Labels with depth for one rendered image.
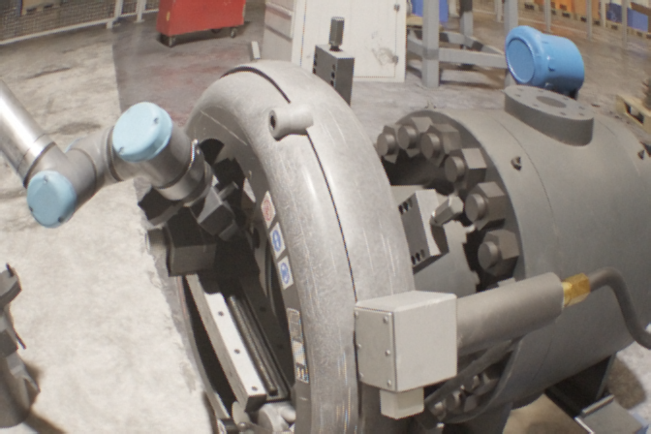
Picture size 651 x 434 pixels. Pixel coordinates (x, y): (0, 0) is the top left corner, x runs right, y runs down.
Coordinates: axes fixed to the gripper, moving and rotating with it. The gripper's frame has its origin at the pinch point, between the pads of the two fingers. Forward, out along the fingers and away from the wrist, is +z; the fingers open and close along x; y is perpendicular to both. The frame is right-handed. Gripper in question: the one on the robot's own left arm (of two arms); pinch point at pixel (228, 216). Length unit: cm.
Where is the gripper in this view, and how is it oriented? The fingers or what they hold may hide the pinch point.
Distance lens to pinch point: 141.3
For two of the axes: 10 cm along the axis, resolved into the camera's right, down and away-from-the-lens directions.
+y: 7.9, -6.2, -0.4
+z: 3.4, 3.8, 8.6
